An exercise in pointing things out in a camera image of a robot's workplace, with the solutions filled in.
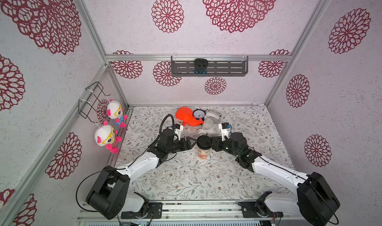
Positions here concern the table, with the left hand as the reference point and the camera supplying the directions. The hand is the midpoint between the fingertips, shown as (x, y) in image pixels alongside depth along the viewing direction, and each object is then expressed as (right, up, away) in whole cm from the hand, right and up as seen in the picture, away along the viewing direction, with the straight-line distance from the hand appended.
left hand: (194, 142), depth 83 cm
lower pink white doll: (-48, +4, -3) cm, 48 cm away
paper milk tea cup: (+5, -7, +1) cm, 9 cm away
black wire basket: (-54, +21, -8) cm, 58 cm away
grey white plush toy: (+11, +10, +10) cm, 18 cm away
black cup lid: (+5, +1, -4) cm, 6 cm away
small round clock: (+4, +17, +30) cm, 35 cm away
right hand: (+8, +3, -2) cm, 8 cm away
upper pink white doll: (-49, +17, +10) cm, 53 cm away
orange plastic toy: (-5, +16, +23) cm, 28 cm away
